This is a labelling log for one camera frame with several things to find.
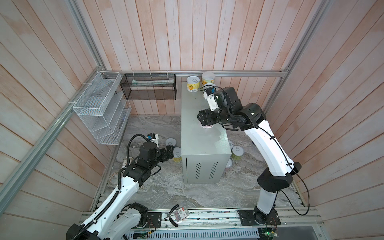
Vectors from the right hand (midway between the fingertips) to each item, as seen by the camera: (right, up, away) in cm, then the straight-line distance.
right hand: (203, 114), depth 68 cm
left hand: (-19, -19, +11) cm, 28 cm away
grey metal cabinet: (0, -16, -8) cm, 18 cm away
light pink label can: (+17, -29, +18) cm, 38 cm away
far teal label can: (-19, -15, +28) cm, 37 cm away
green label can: (+24, -21, +25) cm, 41 cm away
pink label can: (+1, -6, 0) cm, 6 cm away
